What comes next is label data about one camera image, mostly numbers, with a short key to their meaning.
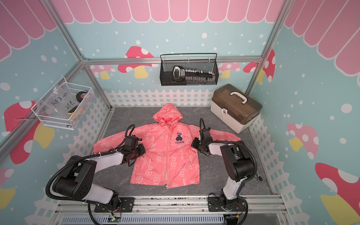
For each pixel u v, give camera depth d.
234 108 0.94
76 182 0.45
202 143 0.84
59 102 0.67
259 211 0.73
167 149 0.95
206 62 0.90
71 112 0.65
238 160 0.50
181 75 0.87
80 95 0.80
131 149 0.75
